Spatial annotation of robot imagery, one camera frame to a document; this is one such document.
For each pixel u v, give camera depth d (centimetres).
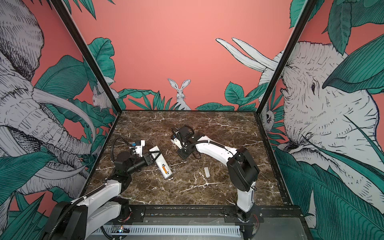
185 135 69
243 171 48
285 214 76
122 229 70
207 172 88
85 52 84
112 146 100
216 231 70
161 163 80
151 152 78
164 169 80
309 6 68
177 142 80
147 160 72
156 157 78
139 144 76
